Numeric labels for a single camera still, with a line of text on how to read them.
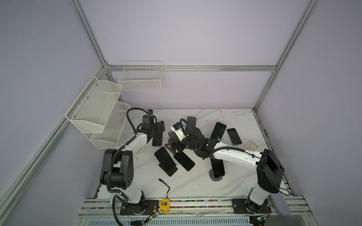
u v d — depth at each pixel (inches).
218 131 35.8
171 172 32.9
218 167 31.5
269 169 17.6
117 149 18.9
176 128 26.6
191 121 38.6
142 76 37.6
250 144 38.7
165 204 28.8
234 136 41.0
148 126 28.2
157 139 39.4
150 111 32.8
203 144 24.5
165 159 31.4
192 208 29.4
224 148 21.5
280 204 28.7
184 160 35.9
